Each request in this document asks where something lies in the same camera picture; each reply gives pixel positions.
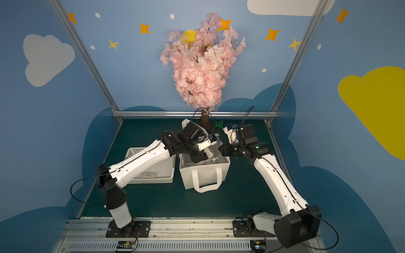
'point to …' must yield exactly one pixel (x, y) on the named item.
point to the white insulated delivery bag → (206, 175)
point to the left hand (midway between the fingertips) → (204, 149)
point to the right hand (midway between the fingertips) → (221, 146)
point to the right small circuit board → (258, 245)
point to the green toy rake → (219, 124)
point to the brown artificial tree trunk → (205, 123)
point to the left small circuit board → (126, 244)
